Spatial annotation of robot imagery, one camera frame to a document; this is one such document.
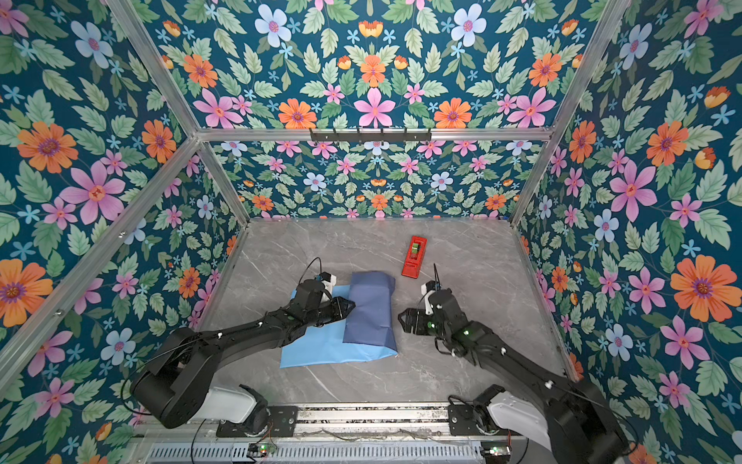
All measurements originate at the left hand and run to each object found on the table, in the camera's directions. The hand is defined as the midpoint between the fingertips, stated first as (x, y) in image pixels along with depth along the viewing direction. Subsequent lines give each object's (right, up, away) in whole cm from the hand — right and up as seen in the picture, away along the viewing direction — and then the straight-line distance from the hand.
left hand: (357, 303), depth 86 cm
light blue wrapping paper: (-11, -13, +1) cm, 17 cm away
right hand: (+15, -3, -3) cm, 16 cm away
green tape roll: (+19, +16, +16) cm, 29 cm away
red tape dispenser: (+19, +13, +16) cm, 28 cm away
